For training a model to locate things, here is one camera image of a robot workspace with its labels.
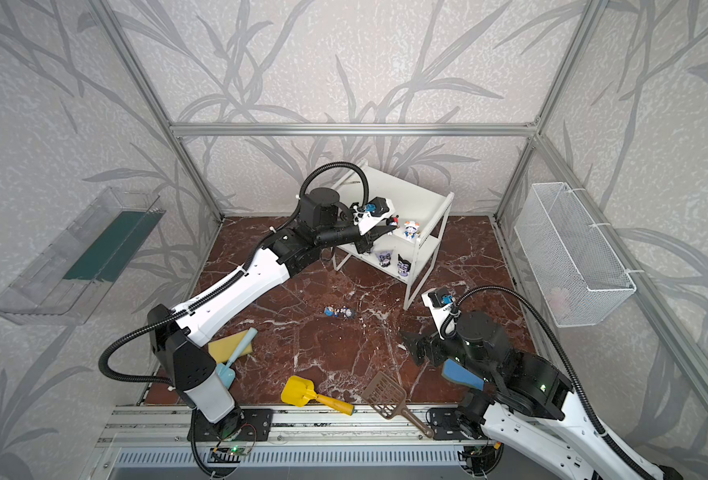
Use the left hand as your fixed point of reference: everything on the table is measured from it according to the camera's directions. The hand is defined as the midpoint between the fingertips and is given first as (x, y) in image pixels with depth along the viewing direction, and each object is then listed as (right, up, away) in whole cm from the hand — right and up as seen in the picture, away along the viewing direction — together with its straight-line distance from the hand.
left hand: (394, 211), depth 68 cm
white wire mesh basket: (+37, -12, -6) cm, 40 cm away
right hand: (+5, -23, -2) cm, 24 cm away
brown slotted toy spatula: (-1, -49, +10) cm, 50 cm away
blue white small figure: (+4, -4, 0) cm, 5 cm away
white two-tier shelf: (+4, -11, +12) cm, 17 cm away
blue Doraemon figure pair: (-14, -29, +25) cm, 41 cm away
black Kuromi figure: (+3, -14, +12) cm, 19 cm away
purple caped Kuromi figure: (-2, -12, +14) cm, 19 cm away
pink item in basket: (+41, -21, +4) cm, 46 cm away
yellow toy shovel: (-24, -46, +9) cm, 53 cm away
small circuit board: (-40, -57, +3) cm, 70 cm away
